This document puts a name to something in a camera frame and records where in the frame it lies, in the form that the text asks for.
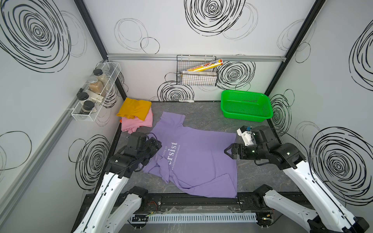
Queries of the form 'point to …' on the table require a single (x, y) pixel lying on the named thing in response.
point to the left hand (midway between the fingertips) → (157, 146)
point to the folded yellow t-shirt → (132, 108)
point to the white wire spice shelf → (106, 74)
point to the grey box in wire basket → (198, 78)
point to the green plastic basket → (248, 106)
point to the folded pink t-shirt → (130, 125)
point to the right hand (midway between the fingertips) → (231, 152)
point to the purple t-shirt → (201, 161)
